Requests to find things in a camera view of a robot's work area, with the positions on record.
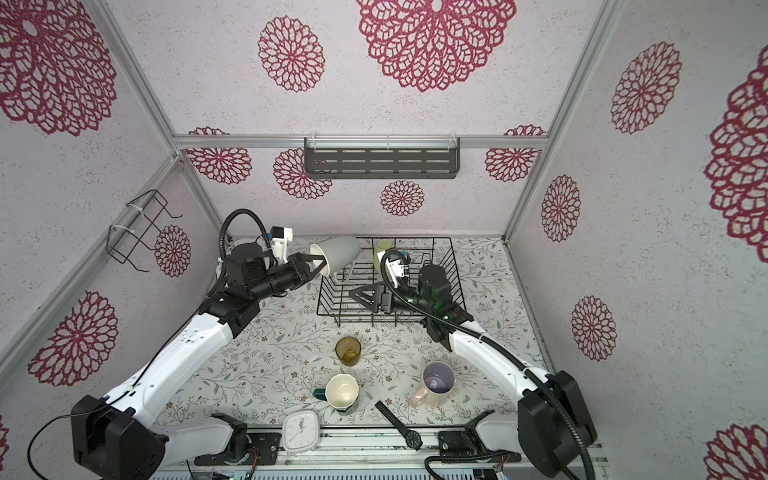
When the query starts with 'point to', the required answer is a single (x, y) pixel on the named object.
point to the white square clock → (300, 431)
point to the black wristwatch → (413, 438)
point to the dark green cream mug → (341, 392)
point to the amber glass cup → (347, 350)
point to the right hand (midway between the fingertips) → (353, 293)
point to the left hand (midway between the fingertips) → (328, 260)
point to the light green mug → (380, 246)
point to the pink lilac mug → (439, 379)
